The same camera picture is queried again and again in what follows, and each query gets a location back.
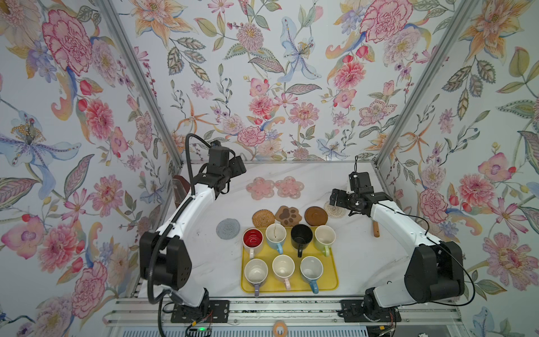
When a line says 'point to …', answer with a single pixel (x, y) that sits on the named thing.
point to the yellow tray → (328, 282)
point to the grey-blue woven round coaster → (228, 228)
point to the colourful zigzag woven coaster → (335, 211)
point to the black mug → (300, 236)
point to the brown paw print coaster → (288, 216)
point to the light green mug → (324, 236)
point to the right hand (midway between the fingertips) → (340, 198)
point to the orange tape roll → (280, 323)
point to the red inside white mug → (253, 239)
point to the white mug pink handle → (283, 267)
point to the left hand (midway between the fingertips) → (238, 163)
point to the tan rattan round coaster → (262, 218)
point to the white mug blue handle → (311, 269)
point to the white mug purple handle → (255, 272)
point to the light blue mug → (275, 236)
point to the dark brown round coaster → (316, 216)
